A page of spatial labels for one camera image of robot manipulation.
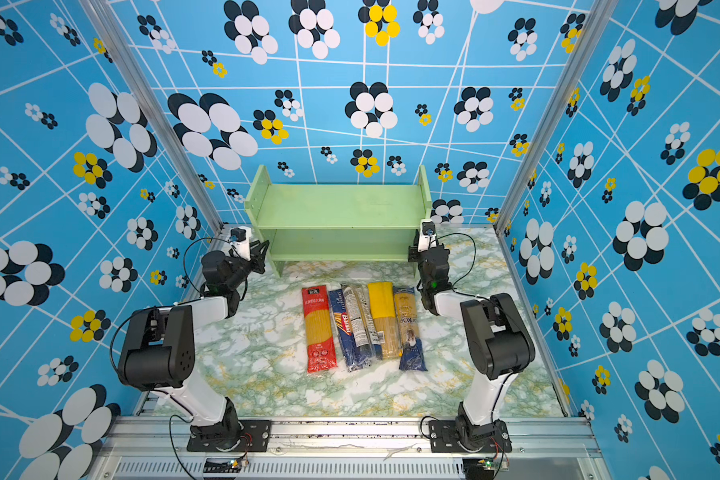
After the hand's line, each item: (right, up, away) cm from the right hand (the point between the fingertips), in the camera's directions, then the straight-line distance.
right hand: (424, 230), depth 91 cm
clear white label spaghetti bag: (-18, -31, -6) cm, 36 cm away
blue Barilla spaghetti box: (-21, -36, -8) cm, 43 cm away
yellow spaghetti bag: (-13, -22, +5) cm, 26 cm away
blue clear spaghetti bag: (-5, -35, -7) cm, 36 cm away
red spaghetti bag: (-31, -36, -7) cm, 48 cm away
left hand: (-49, -3, -1) cm, 49 cm away
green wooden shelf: (-26, +2, -8) cm, 27 cm away
